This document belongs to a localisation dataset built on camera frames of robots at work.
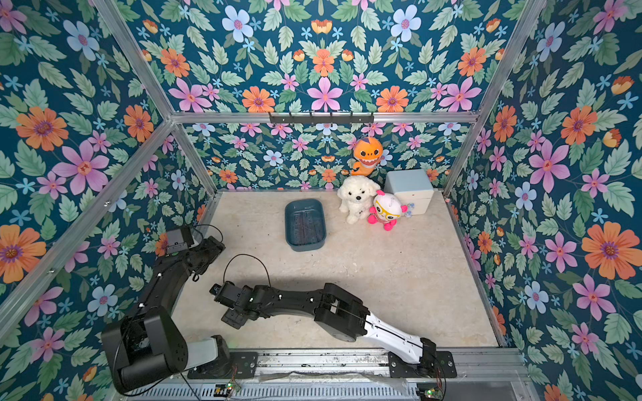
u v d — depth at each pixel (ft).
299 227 3.48
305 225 3.46
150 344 1.35
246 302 2.19
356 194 3.14
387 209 3.07
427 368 2.05
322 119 3.06
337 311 1.94
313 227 3.44
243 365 2.41
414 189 3.34
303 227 3.44
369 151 3.15
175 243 2.14
